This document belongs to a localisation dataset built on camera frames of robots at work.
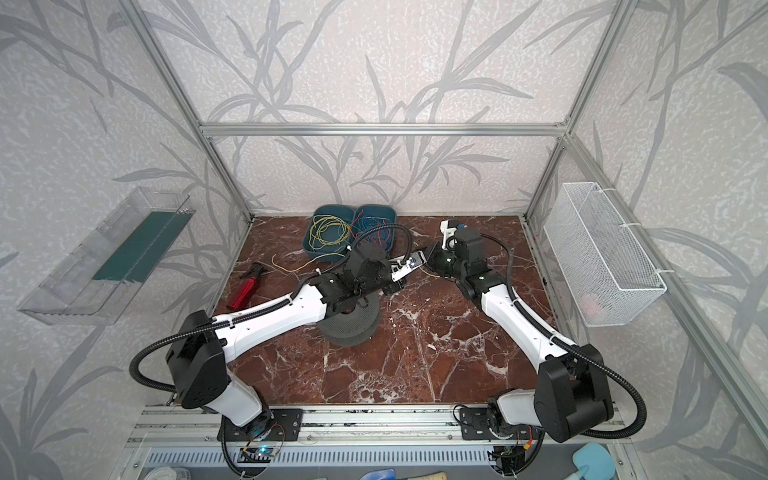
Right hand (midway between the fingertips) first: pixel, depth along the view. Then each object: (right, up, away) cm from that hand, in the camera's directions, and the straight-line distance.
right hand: (412, 241), depth 80 cm
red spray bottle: (-53, -15, +17) cm, 58 cm away
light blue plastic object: (+42, -51, -11) cm, 67 cm away
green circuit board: (-38, -52, -8) cm, 65 cm away
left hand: (0, -3, -1) cm, 4 cm away
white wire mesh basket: (+40, -7, -19) cm, 45 cm away
